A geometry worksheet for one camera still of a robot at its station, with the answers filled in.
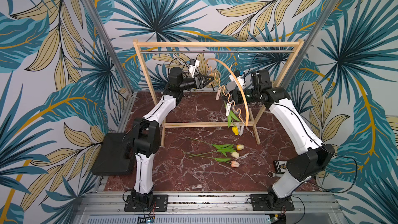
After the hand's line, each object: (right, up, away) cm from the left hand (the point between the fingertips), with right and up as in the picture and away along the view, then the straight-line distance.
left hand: (212, 79), depth 79 cm
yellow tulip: (+8, -19, -7) cm, 22 cm away
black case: (-51, -40, +2) cm, 65 cm away
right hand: (+5, -10, -5) cm, 12 cm away
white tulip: (+13, -41, +8) cm, 44 cm away
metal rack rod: (+4, +21, +19) cm, 29 cm away
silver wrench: (+32, -50, +3) cm, 59 cm away
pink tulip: (+12, -45, +4) cm, 47 cm away
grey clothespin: (+10, -23, -16) cm, 30 cm away
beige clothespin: (+2, -8, -5) cm, 10 cm away
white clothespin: (+6, -14, -10) cm, 18 cm away
